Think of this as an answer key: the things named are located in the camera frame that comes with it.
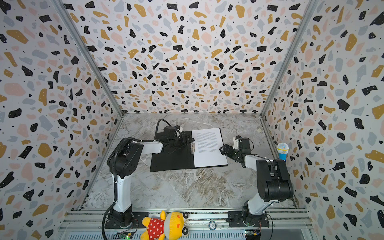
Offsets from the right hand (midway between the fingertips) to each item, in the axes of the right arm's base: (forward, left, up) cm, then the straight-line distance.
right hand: (223, 147), depth 95 cm
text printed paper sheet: (+8, +10, -7) cm, 14 cm away
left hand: (+5, +21, +1) cm, 21 cm away
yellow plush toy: (-43, +27, +3) cm, 51 cm away
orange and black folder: (-5, +27, -6) cm, 28 cm away
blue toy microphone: (-13, -25, +21) cm, 35 cm away
